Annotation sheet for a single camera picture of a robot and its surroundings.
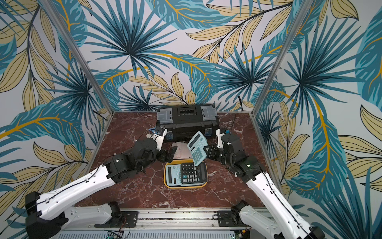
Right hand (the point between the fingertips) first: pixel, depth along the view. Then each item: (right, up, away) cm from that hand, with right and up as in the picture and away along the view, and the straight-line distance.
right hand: (204, 148), depth 70 cm
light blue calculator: (-16, -17, +12) cm, 26 cm away
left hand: (-18, +1, 0) cm, 18 cm away
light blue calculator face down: (-3, +1, +6) cm, 7 cm away
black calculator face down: (-7, -16, +11) cm, 21 cm away
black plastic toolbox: (-11, +13, +15) cm, 23 cm away
